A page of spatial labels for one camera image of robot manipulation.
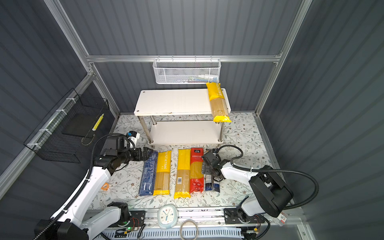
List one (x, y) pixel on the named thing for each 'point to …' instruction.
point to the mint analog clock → (167, 216)
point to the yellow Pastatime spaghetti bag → (163, 173)
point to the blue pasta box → (148, 175)
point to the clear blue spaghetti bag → (208, 183)
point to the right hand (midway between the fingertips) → (211, 169)
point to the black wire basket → (67, 132)
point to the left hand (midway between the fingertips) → (145, 150)
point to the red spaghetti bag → (196, 182)
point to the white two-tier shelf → (150, 103)
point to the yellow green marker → (95, 126)
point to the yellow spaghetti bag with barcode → (183, 182)
